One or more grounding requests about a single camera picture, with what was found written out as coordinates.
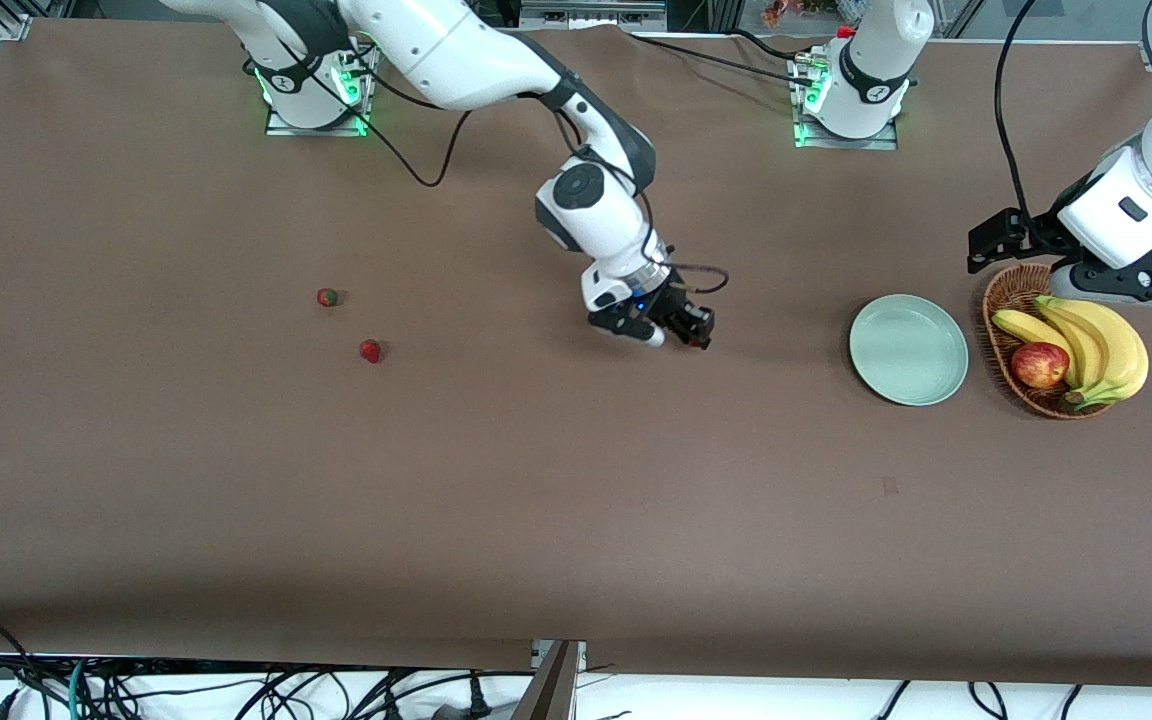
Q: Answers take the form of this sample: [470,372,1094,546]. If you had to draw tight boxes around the pale green plate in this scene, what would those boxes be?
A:
[848,293,970,407]

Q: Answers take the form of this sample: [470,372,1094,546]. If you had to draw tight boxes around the brown wicker basket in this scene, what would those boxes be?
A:
[982,263,1122,421]

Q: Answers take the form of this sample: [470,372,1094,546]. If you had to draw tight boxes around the red apple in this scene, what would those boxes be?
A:
[1011,342,1071,390]

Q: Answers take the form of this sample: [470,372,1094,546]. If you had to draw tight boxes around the yellow banana bunch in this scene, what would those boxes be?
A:
[992,294,1150,411]

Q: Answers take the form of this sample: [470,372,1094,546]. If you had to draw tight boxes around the brown table cover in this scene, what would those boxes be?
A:
[0,18,1152,691]

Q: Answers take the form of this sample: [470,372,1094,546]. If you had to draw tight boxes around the grey equipment box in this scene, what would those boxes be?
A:
[519,0,668,31]

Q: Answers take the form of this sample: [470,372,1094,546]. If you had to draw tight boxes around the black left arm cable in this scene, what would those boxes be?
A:
[992,0,1039,219]

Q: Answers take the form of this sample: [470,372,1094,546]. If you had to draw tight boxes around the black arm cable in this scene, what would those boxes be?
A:
[992,0,1039,219]
[276,20,730,296]

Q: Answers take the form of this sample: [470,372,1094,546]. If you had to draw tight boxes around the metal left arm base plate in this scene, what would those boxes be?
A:
[792,118,900,152]

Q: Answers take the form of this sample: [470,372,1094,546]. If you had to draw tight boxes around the long black table cable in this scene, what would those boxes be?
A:
[626,33,817,86]

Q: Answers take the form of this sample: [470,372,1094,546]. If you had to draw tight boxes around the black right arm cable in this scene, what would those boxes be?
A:
[276,20,730,296]

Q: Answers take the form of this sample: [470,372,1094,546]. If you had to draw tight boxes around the short black table cable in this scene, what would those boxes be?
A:
[729,28,803,61]

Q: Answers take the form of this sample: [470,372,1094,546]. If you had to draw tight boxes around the aluminium frame post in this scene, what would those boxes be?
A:
[511,640,588,720]

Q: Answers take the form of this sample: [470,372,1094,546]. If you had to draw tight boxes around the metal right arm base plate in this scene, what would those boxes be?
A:
[264,100,371,138]

